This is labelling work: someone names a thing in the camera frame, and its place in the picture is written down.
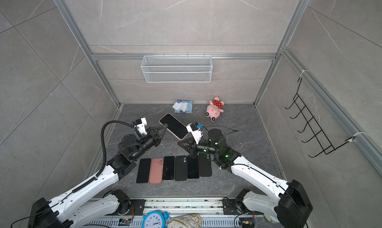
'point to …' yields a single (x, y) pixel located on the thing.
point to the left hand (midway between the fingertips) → (167, 122)
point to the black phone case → (181, 168)
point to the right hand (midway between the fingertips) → (179, 142)
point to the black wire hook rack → (326, 146)
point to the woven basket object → (191, 220)
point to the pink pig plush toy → (214, 109)
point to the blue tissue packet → (183, 106)
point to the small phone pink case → (175, 126)
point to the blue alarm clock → (155, 219)
